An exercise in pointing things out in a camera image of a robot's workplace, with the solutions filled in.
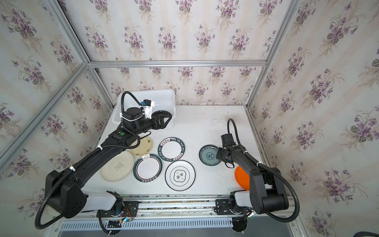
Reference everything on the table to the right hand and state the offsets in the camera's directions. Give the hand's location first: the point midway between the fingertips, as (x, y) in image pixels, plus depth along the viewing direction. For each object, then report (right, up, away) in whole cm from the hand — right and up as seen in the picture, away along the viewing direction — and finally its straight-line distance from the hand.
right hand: (226, 156), depth 90 cm
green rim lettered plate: (-35, +3, +6) cm, 36 cm away
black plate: (-44, +27, +17) cm, 54 cm away
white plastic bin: (-42, +38, +22) cm, 61 cm away
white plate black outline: (-28, -9, -6) cm, 30 cm away
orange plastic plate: (+8, -10, -8) cm, 15 cm away
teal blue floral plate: (-11, +1, +3) cm, 11 cm away
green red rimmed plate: (-47, -6, -4) cm, 48 cm away
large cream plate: (-65, -6, -4) cm, 65 cm away
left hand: (-35, +25, -14) cm, 45 cm away
